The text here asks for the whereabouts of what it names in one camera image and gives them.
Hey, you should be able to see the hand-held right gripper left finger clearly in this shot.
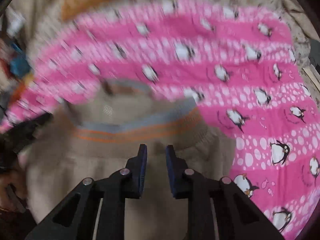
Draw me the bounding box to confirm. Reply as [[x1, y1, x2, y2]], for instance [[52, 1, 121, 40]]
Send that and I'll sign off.
[[25, 144, 148, 240]]

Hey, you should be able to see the beige zip jacket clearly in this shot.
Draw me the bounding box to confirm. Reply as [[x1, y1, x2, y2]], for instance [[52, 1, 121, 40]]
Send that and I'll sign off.
[[25, 79, 237, 240]]

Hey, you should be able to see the beige curtain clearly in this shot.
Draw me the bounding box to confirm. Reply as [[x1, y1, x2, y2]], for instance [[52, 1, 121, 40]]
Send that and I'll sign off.
[[7, 0, 68, 53]]

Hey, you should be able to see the pink penguin print blanket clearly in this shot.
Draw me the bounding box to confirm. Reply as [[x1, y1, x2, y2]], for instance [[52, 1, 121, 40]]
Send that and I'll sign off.
[[0, 0, 320, 235]]

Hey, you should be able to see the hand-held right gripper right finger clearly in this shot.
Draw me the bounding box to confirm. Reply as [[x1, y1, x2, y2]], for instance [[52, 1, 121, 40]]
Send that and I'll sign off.
[[165, 145, 284, 240]]

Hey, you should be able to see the person's left hand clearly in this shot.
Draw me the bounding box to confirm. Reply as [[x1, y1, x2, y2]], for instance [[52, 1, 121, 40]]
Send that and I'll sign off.
[[0, 152, 29, 214]]

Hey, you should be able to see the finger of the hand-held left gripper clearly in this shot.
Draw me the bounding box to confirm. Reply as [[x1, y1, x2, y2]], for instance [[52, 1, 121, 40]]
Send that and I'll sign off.
[[0, 112, 54, 173]]

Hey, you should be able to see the blue plastic bag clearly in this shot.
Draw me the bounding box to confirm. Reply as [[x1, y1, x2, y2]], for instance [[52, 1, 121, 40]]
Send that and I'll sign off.
[[9, 44, 32, 77]]

